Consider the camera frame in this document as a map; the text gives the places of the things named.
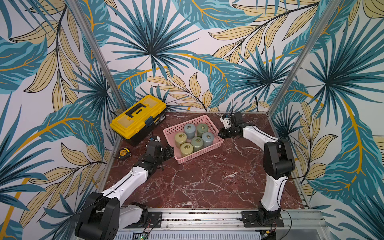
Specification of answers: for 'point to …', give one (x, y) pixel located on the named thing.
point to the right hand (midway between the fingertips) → (220, 133)
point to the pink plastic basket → (170, 133)
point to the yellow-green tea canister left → (180, 137)
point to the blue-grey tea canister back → (190, 130)
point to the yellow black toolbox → (139, 120)
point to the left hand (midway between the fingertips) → (170, 151)
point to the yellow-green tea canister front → (186, 148)
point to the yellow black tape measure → (124, 154)
